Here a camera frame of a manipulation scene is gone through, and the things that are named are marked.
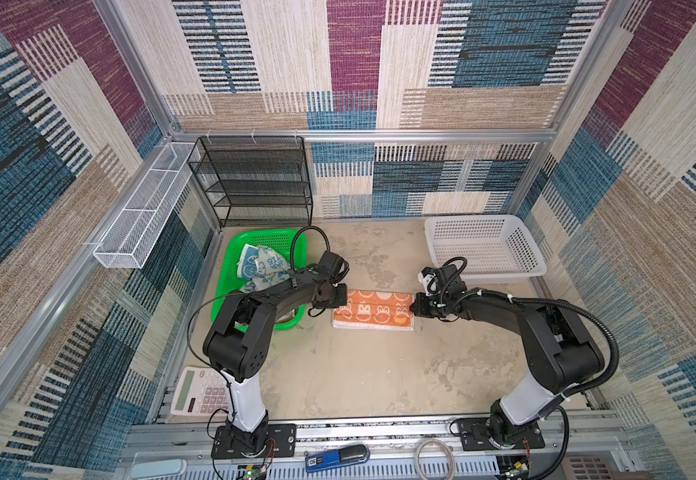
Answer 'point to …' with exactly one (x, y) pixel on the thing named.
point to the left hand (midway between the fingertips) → (342, 296)
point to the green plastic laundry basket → (225, 264)
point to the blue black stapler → (337, 459)
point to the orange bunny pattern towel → (376, 310)
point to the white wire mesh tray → (132, 238)
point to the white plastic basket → (498, 248)
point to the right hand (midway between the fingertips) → (412, 310)
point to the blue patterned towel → (261, 267)
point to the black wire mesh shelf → (255, 181)
